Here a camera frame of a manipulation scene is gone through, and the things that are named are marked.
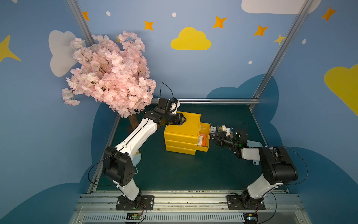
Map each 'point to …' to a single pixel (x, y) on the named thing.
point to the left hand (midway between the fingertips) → (182, 118)
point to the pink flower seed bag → (218, 129)
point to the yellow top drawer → (204, 128)
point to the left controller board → (134, 217)
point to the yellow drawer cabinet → (183, 138)
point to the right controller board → (251, 218)
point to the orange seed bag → (202, 139)
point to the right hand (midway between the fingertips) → (211, 135)
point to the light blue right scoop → (254, 144)
